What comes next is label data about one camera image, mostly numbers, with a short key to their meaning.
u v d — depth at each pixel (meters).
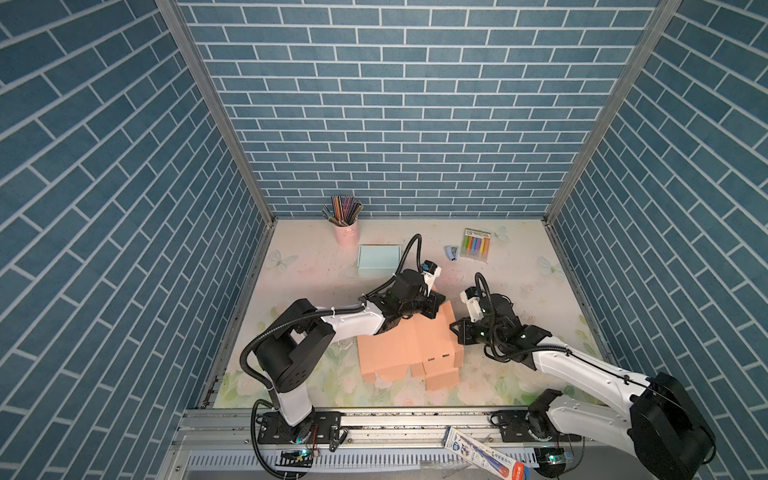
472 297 0.77
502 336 0.65
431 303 0.77
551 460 0.70
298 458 0.71
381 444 0.72
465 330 0.74
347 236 1.08
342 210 1.08
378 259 1.05
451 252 1.08
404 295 0.70
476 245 1.12
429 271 0.78
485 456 0.69
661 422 0.41
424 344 0.84
